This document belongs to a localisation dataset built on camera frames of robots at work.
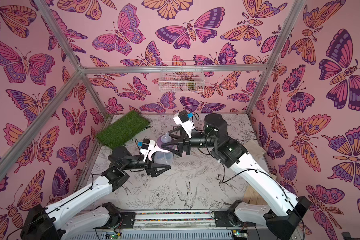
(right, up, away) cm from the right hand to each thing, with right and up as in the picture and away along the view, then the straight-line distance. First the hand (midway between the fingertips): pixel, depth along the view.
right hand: (166, 138), depth 55 cm
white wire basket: (+5, +37, +40) cm, 55 cm away
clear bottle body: (-2, -8, +6) cm, 10 cm away
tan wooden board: (+43, -33, +25) cm, 59 cm away
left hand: (+1, -9, +7) cm, 11 cm away
